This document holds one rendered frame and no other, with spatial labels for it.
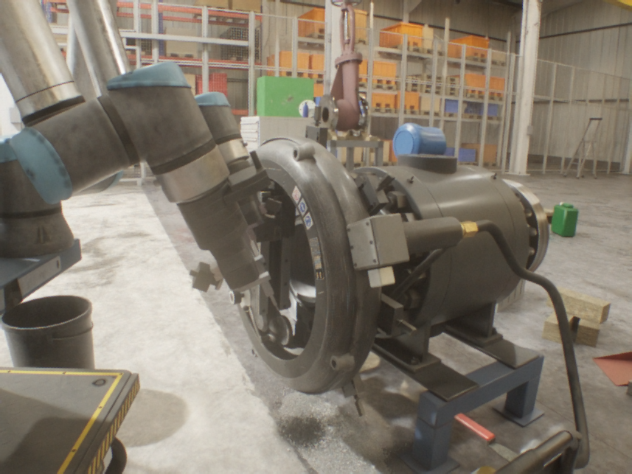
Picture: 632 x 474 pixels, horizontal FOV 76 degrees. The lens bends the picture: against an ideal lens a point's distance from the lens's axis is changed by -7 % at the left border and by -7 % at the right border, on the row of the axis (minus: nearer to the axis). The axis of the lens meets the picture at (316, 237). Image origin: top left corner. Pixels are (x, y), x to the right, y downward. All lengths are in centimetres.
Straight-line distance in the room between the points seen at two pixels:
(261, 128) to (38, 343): 384
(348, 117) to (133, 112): 508
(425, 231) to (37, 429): 102
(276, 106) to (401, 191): 728
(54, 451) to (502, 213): 142
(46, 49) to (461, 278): 118
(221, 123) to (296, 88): 773
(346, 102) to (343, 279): 475
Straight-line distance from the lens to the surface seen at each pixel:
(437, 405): 135
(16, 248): 113
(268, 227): 118
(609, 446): 184
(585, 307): 258
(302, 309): 140
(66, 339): 169
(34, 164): 54
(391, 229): 93
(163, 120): 54
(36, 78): 68
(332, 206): 101
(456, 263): 135
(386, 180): 101
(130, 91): 55
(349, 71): 574
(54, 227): 115
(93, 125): 54
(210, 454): 154
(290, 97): 863
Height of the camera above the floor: 100
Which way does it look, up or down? 14 degrees down
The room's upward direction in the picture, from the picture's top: 1 degrees clockwise
